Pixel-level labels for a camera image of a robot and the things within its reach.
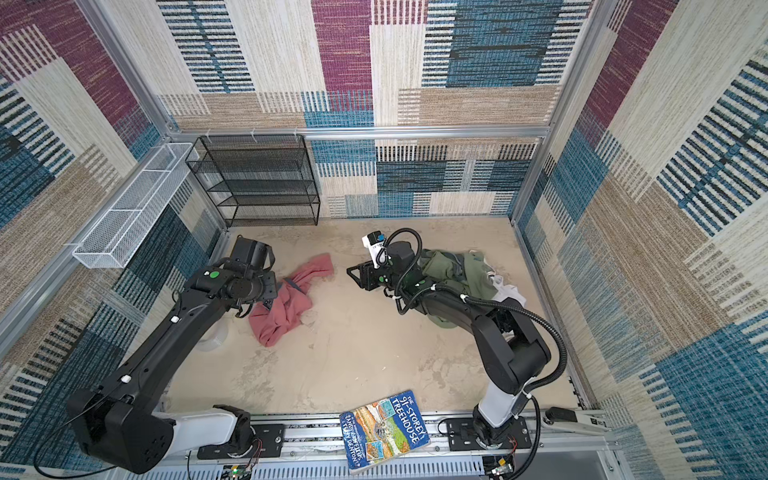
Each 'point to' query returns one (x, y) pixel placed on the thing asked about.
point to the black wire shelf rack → (259, 180)
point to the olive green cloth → (467, 270)
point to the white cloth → (505, 291)
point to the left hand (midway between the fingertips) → (267, 282)
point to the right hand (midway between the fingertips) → (354, 272)
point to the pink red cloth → (275, 325)
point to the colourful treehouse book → (383, 430)
